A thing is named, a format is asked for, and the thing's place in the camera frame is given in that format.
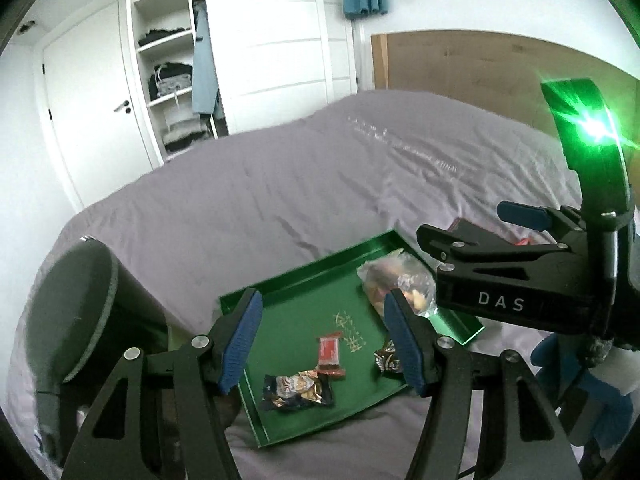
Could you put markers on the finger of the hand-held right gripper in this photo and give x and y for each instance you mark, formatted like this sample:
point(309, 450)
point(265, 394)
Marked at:
point(465, 247)
point(522, 215)

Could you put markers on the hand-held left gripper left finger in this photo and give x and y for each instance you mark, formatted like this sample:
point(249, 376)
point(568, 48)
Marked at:
point(242, 340)

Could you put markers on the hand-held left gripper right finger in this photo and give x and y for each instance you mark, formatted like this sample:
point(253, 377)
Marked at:
point(405, 340)

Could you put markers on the brown snack packet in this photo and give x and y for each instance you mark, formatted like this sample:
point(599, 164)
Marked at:
point(386, 360)

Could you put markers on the green metal tray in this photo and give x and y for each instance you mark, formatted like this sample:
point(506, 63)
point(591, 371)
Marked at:
point(300, 320)

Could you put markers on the clear plastic bag of snacks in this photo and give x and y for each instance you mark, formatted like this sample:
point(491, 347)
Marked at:
point(400, 275)

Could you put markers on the gold dark cookie packet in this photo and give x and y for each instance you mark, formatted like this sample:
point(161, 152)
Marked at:
point(297, 390)

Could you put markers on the red snack bar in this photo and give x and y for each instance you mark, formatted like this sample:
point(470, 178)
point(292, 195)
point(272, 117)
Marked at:
point(330, 355)

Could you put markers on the blue white object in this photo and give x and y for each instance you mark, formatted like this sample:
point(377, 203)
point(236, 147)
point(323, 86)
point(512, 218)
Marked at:
point(595, 400)

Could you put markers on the wooden headboard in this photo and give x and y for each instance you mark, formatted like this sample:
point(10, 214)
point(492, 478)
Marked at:
point(475, 65)

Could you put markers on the brown black electric kettle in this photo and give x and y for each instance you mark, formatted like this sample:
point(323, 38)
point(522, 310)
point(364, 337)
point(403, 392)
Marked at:
point(75, 310)

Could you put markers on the white basket bag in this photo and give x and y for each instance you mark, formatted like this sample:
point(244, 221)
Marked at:
point(172, 82)

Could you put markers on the white door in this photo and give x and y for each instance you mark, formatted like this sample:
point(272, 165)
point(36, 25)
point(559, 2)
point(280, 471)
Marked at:
point(90, 110)

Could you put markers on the light blue hanging garment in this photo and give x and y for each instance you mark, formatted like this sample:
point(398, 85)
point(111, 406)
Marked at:
point(204, 65)

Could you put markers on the white wardrobe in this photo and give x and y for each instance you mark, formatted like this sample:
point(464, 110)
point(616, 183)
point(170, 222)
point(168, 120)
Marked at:
point(270, 40)

